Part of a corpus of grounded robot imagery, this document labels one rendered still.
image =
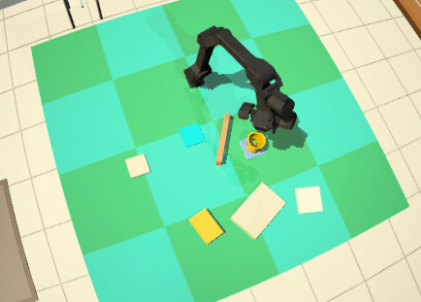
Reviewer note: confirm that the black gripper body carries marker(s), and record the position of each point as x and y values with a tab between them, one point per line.
247	108

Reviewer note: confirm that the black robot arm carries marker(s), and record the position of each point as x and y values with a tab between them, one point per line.
259	72

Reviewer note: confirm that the yellow cup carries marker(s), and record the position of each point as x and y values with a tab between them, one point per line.
257	137

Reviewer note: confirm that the tan wooden plank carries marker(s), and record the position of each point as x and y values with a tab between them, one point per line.
222	139

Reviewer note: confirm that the cream square block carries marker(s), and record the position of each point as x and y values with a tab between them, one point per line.
137	166

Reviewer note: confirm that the yellow rectangular block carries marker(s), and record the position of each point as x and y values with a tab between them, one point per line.
207	228

